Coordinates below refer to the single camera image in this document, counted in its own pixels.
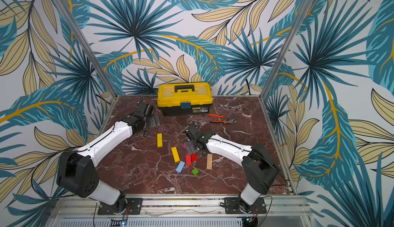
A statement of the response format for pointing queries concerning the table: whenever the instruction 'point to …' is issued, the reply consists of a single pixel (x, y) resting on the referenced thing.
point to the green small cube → (195, 171)
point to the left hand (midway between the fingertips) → (150, 123)
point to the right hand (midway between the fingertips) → (198, 143)
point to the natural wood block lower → (209, 162)
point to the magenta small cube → (184, 146)
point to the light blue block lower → (180, 167)
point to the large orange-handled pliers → (222, 119)
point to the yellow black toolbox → (184, 98)
